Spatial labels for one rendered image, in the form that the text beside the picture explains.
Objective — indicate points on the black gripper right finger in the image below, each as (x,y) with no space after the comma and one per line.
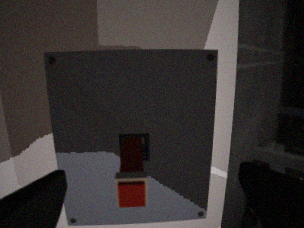
(276,198)

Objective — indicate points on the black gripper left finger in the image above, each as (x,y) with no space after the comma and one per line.
(36,205)

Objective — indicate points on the grey metal panel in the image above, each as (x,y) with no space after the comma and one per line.
(166,97)

